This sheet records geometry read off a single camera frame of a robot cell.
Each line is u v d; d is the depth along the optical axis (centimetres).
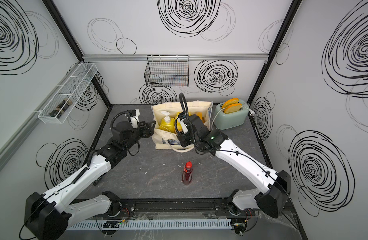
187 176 72
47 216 37
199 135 53
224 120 95
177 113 84
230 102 93
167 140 76
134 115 65
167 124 83
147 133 67
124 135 55
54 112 66
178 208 75
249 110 96
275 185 39
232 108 91
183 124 65
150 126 70
